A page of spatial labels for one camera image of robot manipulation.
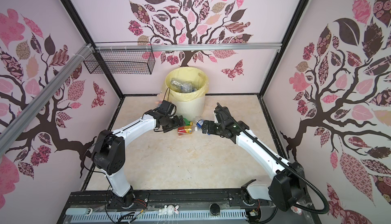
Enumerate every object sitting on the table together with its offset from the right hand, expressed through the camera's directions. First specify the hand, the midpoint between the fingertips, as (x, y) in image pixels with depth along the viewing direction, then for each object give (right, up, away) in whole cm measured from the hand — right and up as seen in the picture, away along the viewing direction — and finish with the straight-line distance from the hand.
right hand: (209, 125), depth 81 cm
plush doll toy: (-36, +13, +29) cm, 48 cm away
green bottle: (-13, 0, +16) cm, 21 cm away
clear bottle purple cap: (-18, +24, +14) cm, 33 cm away
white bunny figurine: (-19, -38, -13) cm, 44 cm away
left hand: (-17, -2, +10) cm, 20 cm away
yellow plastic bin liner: (-6, +31, +17) cm, 36 cm away
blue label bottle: (-5, 0, +16) cm, 17 cm away
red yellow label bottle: (-15, -5, +13) cm, 21 cm away
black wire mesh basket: (-55, +42, +14) cm, 70 cm away
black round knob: (+1, -34, -18) cm, 38 cm away
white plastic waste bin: (-10, +9, +13) cm, 18 cm away
